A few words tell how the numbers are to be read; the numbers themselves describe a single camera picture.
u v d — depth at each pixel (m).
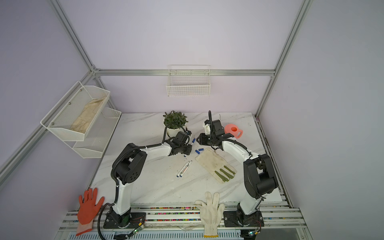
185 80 0.95
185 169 0.91
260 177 0.47
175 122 0.95
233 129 0.98
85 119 0.78
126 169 0.54
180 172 0.90
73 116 0.78
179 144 0.80
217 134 0.71
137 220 0.73
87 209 0.77
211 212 0.76
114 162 0.55
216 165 0.93
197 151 0.99
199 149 1.01
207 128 0.84
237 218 0.73
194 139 0.77
